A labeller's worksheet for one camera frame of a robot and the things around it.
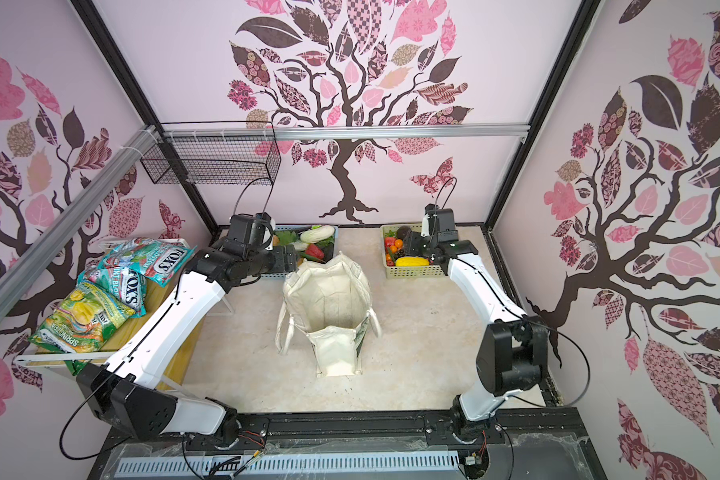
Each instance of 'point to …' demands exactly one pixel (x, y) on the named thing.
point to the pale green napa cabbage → (316, 233)
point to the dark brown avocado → (402, 231)
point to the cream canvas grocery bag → (329, 300)
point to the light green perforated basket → (407, 272)
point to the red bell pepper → (315, 251)
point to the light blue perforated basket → (331, 250)
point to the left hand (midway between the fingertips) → (284, 260)
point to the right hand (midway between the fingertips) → (414, 237)
